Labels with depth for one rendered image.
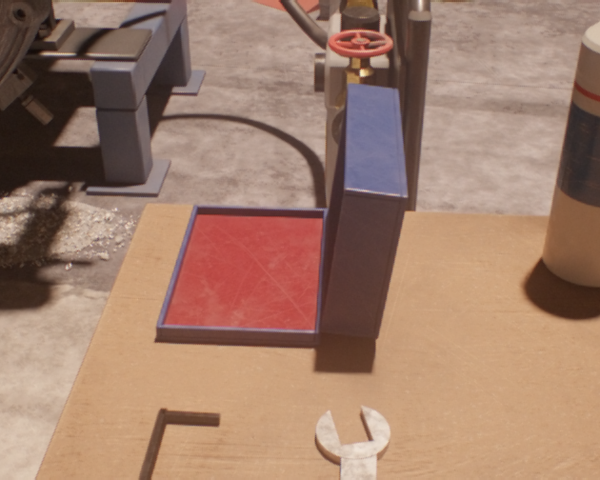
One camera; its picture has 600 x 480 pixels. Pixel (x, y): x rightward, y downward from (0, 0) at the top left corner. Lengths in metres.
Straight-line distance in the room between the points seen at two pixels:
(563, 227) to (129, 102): 1.13
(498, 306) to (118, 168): 1.19
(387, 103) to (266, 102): 1.45
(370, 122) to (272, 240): 0.14
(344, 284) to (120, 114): 1.16
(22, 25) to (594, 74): 0.87
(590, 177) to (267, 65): 1.73
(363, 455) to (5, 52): 0.95
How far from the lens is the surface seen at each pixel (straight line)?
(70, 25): 1.78
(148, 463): 0.51
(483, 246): 0.70
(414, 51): 0.94
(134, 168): 1.72
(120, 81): 1.64
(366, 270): 0.55
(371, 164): 0.55
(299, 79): 2.20
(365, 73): 0.99
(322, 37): 1.74
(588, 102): 0.61
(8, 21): 1.29
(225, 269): 0.65
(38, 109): 1.47
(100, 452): 0.53
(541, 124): 2.04
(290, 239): 0.68
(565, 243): 0.65
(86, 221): 1.65
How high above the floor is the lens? 0.85
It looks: 33 degrees down
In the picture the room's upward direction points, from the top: straight up
